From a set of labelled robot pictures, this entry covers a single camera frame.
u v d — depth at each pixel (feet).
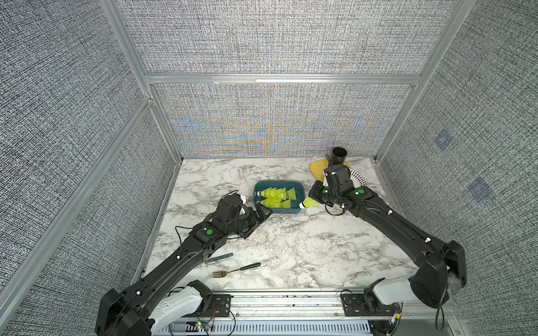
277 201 3.18
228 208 1.83
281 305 2.45
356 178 3.53
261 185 3.39
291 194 3.28
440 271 1.31
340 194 1.98
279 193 3.29
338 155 3.61
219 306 2.42
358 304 2.38
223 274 2.61
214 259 2.74
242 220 2.10
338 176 1.99
